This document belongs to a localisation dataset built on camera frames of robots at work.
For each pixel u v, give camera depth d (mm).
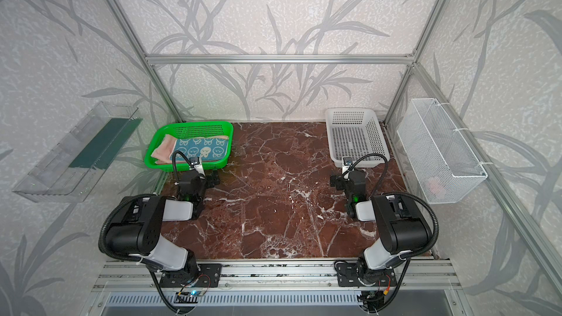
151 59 932
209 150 1021
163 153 1012
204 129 1118
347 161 817
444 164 611
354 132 1157
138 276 753
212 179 867
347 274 735
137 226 469
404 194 490
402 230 450
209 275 729
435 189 727
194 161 807
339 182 849
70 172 635
